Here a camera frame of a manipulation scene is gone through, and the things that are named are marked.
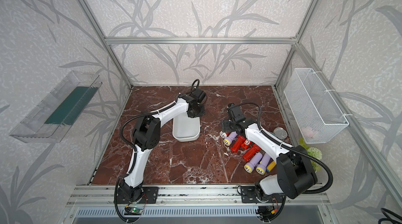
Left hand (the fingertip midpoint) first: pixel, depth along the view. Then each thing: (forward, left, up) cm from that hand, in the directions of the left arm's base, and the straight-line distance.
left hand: (203, 114), depth 98 cm
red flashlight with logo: (-19, -25, -2) cm, 32 cm away
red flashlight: (-13, -13, -2) cm, 19 cm away
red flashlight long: (-19, -20, -2) cm, 28 cm away
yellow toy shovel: (-31, -36, -2) cm, 48 cm away
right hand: (-9, -16, +5) cm, 19 cm away
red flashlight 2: (-23, -28, -3) cm, 36 cm away
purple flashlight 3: (-32, -31, -1) cm, 45 cm away
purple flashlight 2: (-31, -25, -1) cm, 40 cm away
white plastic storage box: (-8, +10, -4) cm, 14 cm away
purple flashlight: (-17, -15, -1) cm, 23 cm away
